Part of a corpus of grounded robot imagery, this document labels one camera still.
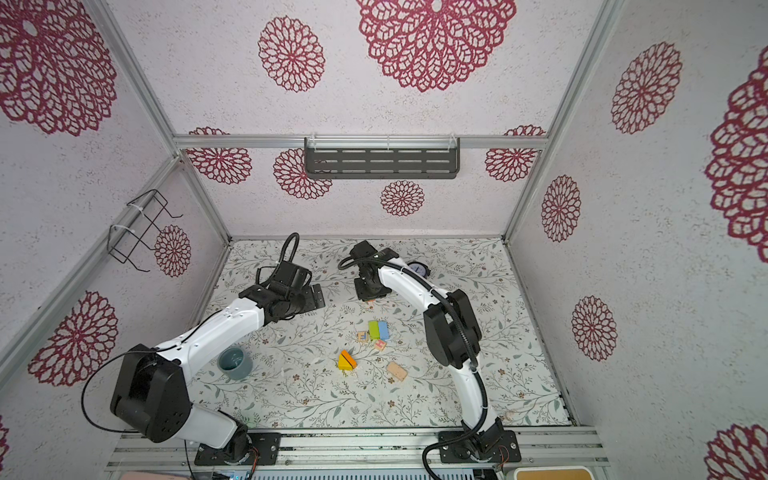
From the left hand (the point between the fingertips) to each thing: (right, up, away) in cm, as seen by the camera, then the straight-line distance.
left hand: (308, 304), depth 88 cm
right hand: (+17, +4, +6) cm, 19 cm away
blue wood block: (+22, -9, +7) cm, 25 cm away
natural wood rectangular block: (+26, -19, -2) cm, 32 cm away
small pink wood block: (+21, -13, +4) cm, 25 cm away
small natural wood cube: (+16, -10, +4) cm, 19 cm away
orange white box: (+60, -35, -21) cm, 73 cm away
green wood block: (+19, -9, +6) cm, 22 cm away
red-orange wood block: (+12, -16, 0) cm, 20 cm away
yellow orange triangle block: (+11, -16, -2) cm, 20 cm away
